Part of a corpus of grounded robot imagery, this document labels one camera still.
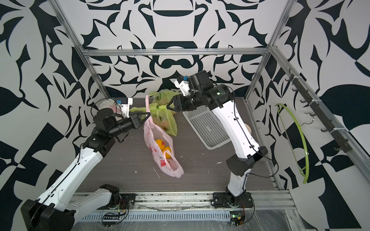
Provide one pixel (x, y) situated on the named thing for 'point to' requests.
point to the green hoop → (307, 172)
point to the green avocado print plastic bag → (163, 96)
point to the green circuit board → (236, 218)
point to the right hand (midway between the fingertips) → (170, 104)
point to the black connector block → (109, 221)
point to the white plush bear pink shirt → (111, 103)
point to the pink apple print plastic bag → (152, 132)
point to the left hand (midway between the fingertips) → (148, 111)
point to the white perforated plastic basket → (208, 127)
